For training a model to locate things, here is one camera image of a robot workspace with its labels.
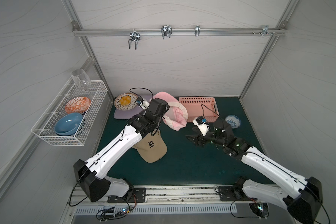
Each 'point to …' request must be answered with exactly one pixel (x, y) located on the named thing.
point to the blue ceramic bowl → (67, 124)
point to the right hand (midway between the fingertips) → (190, 131)
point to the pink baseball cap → (176, 116)
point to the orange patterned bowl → (78, 105)
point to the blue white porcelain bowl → (233, 120)
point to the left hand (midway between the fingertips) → (161, 107)
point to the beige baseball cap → (151, 148)
